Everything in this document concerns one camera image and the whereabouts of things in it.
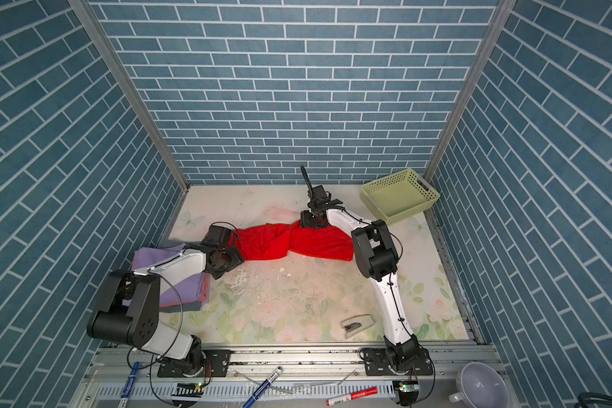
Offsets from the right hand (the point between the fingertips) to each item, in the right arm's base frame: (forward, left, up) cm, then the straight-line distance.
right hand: (307, 222), depth 105 cm
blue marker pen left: (-60, +43, -2) cm, 74 cm away
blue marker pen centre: (-58, +7, -1) cm, 59 cm away
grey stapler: (-38, -20, -2) cm, 43 cm away
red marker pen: (-57, -20, -1) cm, 60 cm away
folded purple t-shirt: (-34, +34, +2) cm, 48 cm away
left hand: (-20, +22, -1) cm, 30 cm away
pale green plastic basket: (+18, -40, 0) cm, 43 cm away
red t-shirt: (-12, +13, +2) cm, 18 cm away
